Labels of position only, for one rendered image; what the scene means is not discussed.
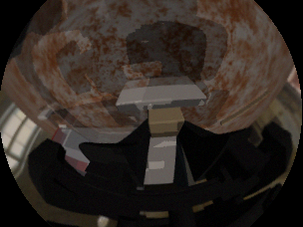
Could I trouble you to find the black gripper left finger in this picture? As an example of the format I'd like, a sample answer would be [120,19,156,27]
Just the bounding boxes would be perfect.
[79,119,151,186]

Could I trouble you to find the small tan block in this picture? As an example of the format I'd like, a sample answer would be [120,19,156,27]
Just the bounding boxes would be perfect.
[148,107,184,138]

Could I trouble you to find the tan wooden stick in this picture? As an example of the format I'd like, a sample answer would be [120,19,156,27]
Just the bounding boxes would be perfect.
[220,90,271,125]

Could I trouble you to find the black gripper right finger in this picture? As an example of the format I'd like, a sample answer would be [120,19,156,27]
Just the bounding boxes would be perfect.
[178,120,251,181]

